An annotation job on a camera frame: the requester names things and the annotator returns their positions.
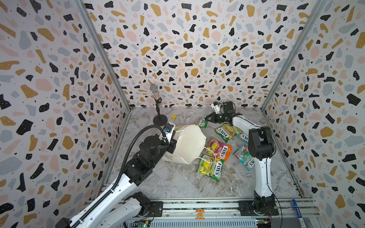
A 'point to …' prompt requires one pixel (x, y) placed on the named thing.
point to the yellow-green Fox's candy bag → (226, 132)
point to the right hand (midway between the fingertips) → (204, 115)
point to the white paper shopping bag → (191, 141)
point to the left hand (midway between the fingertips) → (173, 129)
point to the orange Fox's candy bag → (219, 149)
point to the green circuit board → (142, 224)
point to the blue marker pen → (298, 213)
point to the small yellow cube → (173, 116)
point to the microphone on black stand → (159, 120)
